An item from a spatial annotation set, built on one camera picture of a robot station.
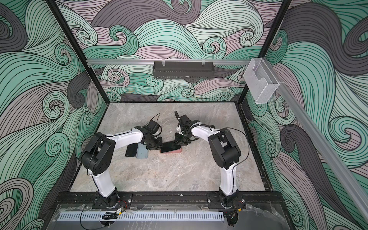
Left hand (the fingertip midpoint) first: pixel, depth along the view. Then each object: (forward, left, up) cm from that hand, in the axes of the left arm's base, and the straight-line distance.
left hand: (162, 146), depth 92 cm
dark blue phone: (-2, +20, -1) cm, 21 cm away
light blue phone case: (-3, +13, -2) cm, 14 cm away
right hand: (+1, -9, +1) cm, 9 cm away
